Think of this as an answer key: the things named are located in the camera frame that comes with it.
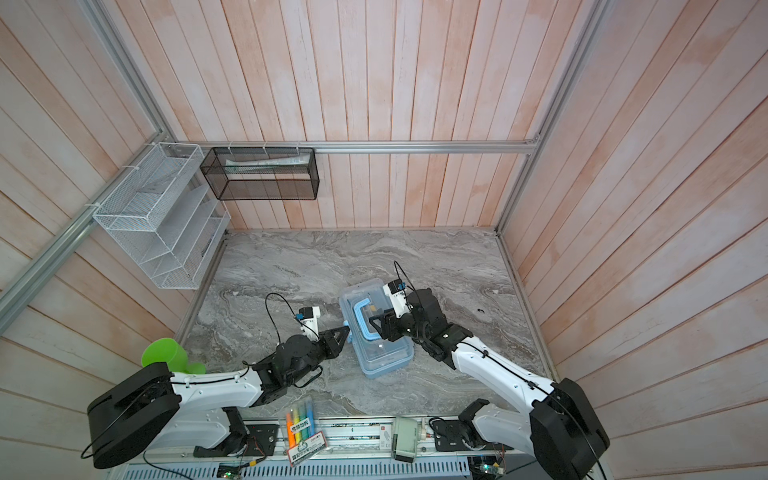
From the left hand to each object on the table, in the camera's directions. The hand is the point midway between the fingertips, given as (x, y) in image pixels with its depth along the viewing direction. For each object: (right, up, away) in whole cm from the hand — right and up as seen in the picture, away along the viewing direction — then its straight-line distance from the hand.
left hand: (349, 335), depth 81 cm
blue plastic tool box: (+3, +9, +6) cm, 11 cm away
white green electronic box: (+14, -21, -12) cm, 28 cm away
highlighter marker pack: (-11, -24, -8) cm, 27 cm away
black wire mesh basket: (-34, +52, +23) cm, 66 cm away
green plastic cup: (-44, -2, -8) cm, 45 cm away
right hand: (+8, +5, 0) cm, 9 cm away
